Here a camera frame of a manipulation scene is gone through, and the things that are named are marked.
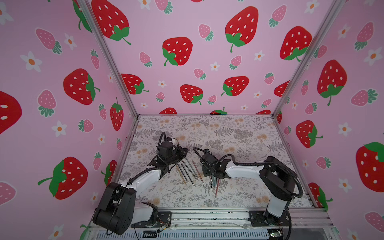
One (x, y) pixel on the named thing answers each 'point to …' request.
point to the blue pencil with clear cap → (191, 168)
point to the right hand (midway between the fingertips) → (202, 170)
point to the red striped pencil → (198, 172)
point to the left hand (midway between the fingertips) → (189, 149)
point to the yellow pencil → (180, 174)
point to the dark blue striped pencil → (187, 174)
